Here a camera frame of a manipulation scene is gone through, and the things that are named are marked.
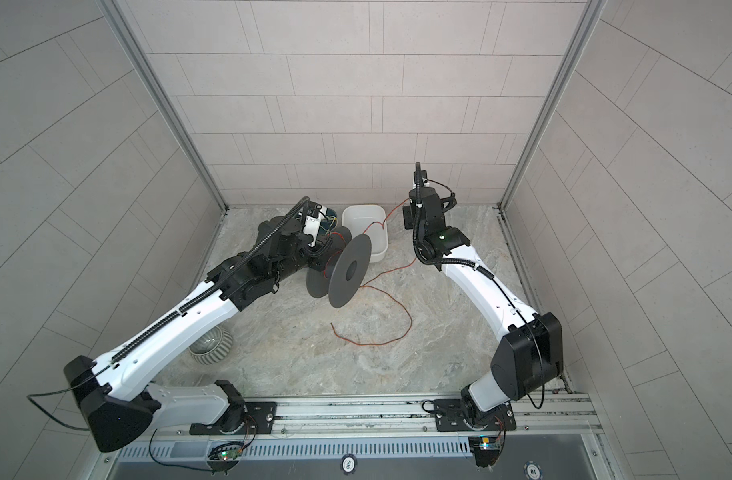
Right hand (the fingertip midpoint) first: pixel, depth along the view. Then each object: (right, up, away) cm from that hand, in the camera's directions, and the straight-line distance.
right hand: (418, 199), depth 81 cm
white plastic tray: (-13, -6, -8) cm, 17 cm away
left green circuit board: (-44, -58, -17) cm, 75 cm away
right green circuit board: (+14, -59, -13) cm, 62 cm away
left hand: (-20, -10, -11) cm, 25 cm away
